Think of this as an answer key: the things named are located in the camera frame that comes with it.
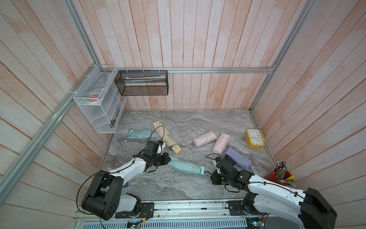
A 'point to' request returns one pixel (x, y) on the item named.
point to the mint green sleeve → (139, 133)
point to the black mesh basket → (142, 82)
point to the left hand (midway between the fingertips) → (170, 161)
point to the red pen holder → (281, 174)
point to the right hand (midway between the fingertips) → (210, 176)
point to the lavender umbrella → (240, 160)
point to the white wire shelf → (106, 115)
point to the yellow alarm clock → (255, 138)
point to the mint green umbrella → (187, 166)
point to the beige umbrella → (170, 143)
